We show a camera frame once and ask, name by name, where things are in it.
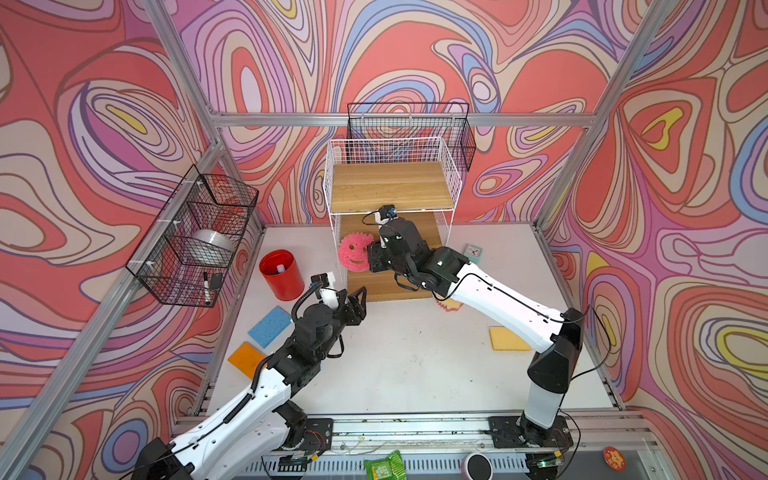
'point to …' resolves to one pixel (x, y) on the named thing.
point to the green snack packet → (390, 468)
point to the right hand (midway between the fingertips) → (373, 254)
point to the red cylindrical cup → (280, 269)
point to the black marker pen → (206, 288)
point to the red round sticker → (614, 458)
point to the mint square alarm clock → (474, 253)
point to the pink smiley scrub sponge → (353, 251)
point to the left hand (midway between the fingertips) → (361, 288)
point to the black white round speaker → (477, 466)
